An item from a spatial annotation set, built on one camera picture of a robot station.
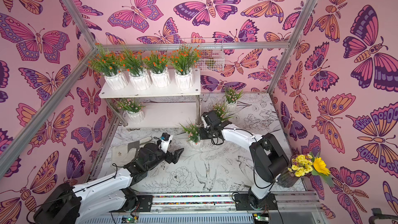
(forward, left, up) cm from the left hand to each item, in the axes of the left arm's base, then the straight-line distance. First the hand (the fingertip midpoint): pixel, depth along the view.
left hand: (178, 144), depth 82 cm
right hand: (+9, -12, -3) cm, 16 cm away
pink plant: (+32, -32, +4) cm, 45 cm away
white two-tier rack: (+35, +12, -10) cm, 38 cm away
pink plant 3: (+3, -8, +4) cm, 10 cm away
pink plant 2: (+17, +26, +8) cm, 32 cm away
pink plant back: (+19, -25, +3) cm, 31 cm away
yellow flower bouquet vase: (-15, -56, +13) cm, 59 cm away
